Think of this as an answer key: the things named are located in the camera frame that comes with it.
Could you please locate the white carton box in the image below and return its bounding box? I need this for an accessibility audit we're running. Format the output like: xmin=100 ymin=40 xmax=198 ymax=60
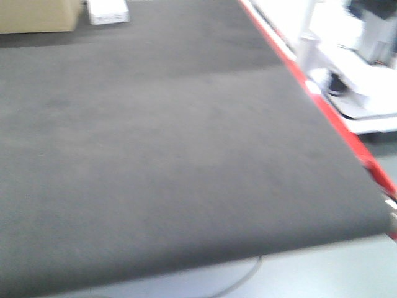
xmin=86 ymin=0 xmax=130 ymax=25

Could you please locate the grey floor cable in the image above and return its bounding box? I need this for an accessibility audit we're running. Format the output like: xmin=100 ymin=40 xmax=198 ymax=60
xmin=213 ymin=256 xmax=265 ymax=298

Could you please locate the white machine base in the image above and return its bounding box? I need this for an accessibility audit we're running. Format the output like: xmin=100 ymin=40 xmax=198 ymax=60
xmin=297 ymin=0 xmax=397 ymax=136

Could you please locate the brown cardboard box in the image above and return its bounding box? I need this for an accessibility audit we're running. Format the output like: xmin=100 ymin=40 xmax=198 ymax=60
xmin=0 ymin=0 xmax=83 ymax=34

